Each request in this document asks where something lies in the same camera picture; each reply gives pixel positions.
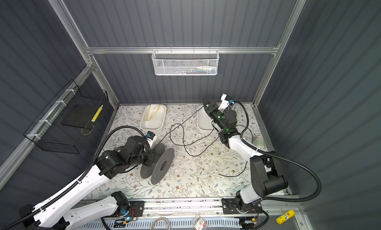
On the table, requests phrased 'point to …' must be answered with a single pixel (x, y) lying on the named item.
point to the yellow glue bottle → (290, 213)
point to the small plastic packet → (198, 223)
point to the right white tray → (204, 121)
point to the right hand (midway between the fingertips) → (203, 101)
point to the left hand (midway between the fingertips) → (155, 152)
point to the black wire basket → (68, 119)
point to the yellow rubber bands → (155, 110)
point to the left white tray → (153, 117)
